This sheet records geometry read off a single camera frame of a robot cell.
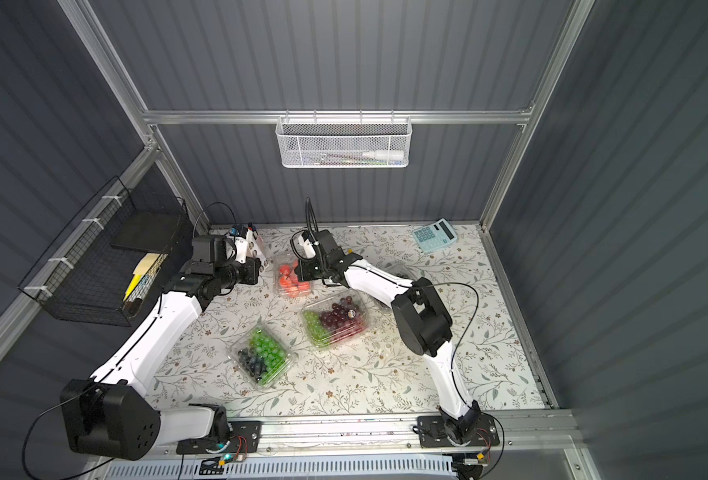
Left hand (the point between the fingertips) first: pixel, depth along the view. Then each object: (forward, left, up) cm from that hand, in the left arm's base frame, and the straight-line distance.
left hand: (262, 263), depth 81 cm
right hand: (+4, -8, -8) cm, 12 cm away
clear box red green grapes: (-9, -19, -17) cm, 27 cm away
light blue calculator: (+29, -57, -20) cm, 67 cm away
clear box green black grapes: (-19, +1, -18) cm, 26 cm away
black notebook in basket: (+7, +32, +6) cm, 33 cm away
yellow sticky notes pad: (-3, +28, +4) cm, 29 cm away
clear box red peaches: (+6, -2, -18) cm, 19 cm away
